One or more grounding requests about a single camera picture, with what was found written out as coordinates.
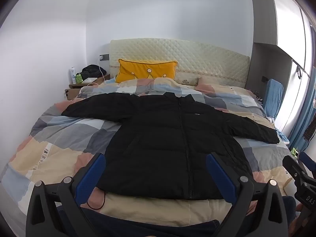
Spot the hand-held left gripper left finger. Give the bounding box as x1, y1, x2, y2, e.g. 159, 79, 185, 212
26, 152, 106, 237

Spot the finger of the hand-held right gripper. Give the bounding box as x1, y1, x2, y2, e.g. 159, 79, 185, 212
299, 151, 316, 177
283, 155, 309, 181

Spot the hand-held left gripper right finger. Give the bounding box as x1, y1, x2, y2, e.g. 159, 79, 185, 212
206, 152, 289, 237

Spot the black puffer jacket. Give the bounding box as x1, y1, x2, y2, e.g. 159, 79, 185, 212
61, 92, 280, 210

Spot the person's right hand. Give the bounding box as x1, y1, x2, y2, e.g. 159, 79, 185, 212
288, 202, 307, 237

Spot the dark patterned cloth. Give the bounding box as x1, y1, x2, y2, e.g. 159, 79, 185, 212
304, 122, 316, 142

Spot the light blue cloth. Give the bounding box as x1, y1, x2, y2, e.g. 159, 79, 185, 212
276, 128, 290, 145

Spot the patchwork checked quilt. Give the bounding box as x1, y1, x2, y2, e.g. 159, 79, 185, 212
0, 77, 297, 228

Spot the blue curtain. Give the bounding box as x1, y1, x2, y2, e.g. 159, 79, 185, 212
289, 96, 316, 152

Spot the blue towel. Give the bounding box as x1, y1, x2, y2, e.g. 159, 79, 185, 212
262, 78, 284, 119

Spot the wooden nightstand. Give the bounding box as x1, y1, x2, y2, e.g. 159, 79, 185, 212
65, 73, 111, 101

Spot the cream floral pillow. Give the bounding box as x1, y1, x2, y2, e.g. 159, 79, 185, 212
175, 65, 247, 88

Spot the black bag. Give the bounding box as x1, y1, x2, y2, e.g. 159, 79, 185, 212
80, 64, 107, 80

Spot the yellow pillow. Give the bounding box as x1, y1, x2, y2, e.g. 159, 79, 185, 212
115, 59, 178, 84

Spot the cream quilted headboard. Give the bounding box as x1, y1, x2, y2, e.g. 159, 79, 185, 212
109, 38, 250, 89

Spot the grey white wardrobe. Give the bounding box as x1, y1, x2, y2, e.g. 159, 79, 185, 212
249, 0, 316, 139

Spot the white charger cable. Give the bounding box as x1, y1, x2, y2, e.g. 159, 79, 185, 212
86, 56, 107, 86

